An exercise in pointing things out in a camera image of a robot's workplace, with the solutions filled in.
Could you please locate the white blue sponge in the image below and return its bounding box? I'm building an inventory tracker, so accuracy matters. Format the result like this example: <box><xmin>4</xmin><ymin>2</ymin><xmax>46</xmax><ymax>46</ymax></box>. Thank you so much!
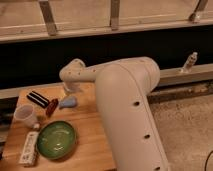
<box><xmin>59</xmin><ymin>96</ymin><xmax>77</xmax><ymax>109</ymax></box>

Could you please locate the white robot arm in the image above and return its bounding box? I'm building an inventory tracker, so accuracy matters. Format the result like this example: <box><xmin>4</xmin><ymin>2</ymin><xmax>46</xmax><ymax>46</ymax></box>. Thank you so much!
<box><xmin>59</xmin><ymin>57</ymin><xmax>170</xmax><ymax>171</ymax></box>

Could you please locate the green ceramic bowl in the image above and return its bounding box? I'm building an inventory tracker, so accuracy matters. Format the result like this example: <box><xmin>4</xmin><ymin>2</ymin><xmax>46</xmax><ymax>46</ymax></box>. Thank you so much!
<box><xmin>36</xmin><ymin>121</ymin><xmax>77</xmax><ymax>160</ymax></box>

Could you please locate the white ceramic cup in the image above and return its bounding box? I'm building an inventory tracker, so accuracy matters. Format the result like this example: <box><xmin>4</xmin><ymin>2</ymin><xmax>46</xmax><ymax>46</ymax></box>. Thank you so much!
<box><xmin>14</xmin><ymin>104</ymin><xmax>40</xmax><ymax>129</ymax></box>

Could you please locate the red brown oblong object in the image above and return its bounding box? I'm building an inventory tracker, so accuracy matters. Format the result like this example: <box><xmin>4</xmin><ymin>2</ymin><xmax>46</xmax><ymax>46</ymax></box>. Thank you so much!
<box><xmin>46</xmin><ymin>99</ymin><xmax>58</xmax><ymax>117</ymax></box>

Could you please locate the black white striped block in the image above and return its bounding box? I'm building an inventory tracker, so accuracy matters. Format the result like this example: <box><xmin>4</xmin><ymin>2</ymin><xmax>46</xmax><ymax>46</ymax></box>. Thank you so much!
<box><xmin>27</xmin><ymin>91</ymin><xmax>49</xmax><ymax>108</ymax></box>

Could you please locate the white remote controller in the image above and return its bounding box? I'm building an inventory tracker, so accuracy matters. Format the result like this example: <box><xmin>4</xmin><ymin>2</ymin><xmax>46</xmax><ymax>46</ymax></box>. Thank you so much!
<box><xmin>19</xmin><ymin>131</ymin><xmax>38</xmax><ymax>167</ymax></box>

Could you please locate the small white bottle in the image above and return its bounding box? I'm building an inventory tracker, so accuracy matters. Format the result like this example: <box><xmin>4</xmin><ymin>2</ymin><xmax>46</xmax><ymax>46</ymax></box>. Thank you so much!
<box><xmin>181</xmin><ymin>52</ymin><xmax>198</xmax><ymax>73</ymax></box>

